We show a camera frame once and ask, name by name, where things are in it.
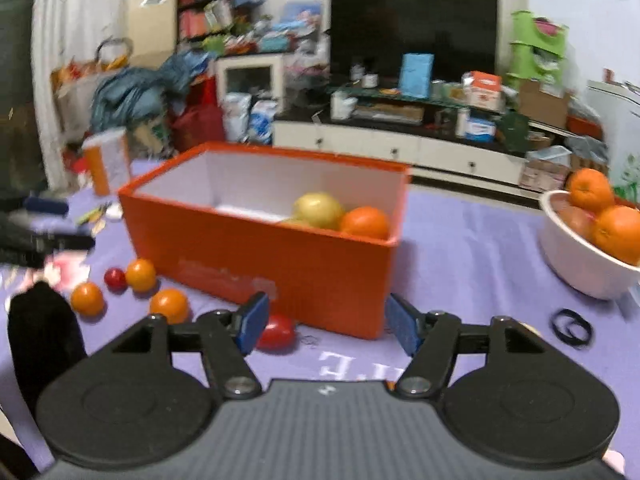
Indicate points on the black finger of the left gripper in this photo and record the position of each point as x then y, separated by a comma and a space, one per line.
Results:
60, 242

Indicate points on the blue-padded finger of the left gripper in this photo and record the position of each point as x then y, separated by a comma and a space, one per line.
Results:
39, 205

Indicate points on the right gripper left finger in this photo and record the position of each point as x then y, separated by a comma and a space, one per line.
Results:
223, 339

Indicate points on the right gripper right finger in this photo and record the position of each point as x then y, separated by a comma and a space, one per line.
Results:
433, 340

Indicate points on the large orange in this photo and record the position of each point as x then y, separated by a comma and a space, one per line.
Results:
366, 221

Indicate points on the red tomato near box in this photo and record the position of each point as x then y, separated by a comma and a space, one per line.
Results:
278, 335

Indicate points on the white round tag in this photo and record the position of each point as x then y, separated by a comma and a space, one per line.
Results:
114, 212

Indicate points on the orange beside tomatoes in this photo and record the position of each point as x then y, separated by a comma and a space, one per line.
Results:
172, 304

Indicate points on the orange white canister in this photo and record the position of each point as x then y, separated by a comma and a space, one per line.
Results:
107, 158

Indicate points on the small orange under finger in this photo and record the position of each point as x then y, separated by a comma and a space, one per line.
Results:
87, 300

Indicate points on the small red tomato far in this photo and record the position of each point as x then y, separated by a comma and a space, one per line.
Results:
115, 280

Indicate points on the purple printed tablecloth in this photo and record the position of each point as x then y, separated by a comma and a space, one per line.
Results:
473, 259

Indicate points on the small orange upper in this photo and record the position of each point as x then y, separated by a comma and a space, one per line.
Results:
141, 276

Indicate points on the orange cardboard box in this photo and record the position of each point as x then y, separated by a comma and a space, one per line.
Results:
218, 219

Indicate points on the blue jacket pile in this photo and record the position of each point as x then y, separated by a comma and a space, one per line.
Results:
137, 94

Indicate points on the yellow pear in box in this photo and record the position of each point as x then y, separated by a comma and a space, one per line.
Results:
320, 210

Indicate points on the red bag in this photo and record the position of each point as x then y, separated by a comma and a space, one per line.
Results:
201, 119

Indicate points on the white fruit basket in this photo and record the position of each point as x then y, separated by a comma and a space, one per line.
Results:
580, 264

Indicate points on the white TV stand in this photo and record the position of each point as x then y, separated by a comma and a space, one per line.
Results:
444, 161

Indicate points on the orange on basket right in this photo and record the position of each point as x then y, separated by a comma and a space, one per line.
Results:
616, 232

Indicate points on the orange on basket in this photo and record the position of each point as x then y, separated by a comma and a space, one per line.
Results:
589, 189
616, 232

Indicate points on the orange on basket left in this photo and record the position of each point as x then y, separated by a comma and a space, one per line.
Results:
589, 189

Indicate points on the white glass-door cabinet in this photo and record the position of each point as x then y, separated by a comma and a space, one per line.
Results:
260, 74

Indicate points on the orange white carton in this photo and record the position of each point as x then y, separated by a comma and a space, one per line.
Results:
482, 90

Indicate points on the blue standing card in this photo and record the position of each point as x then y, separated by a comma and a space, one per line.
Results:
415, 75

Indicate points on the green plastic shelf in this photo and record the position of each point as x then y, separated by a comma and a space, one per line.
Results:
538, 49

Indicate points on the black television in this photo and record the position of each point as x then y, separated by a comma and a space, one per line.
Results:
460, 35

